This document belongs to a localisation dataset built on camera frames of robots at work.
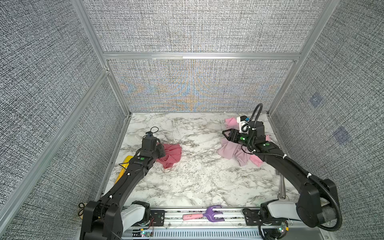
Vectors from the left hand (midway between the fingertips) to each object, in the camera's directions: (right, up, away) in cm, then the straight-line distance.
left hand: (161, 147), depth 86 cm
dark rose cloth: (+6, -5, +6) cm, 10 cm away
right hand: (+36, +9, -3) cm, 37 cm away
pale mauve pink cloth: (+41, -2, +5) cm, 42 cm away
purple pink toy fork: (+26, -31, -12) cm, 42 cm away
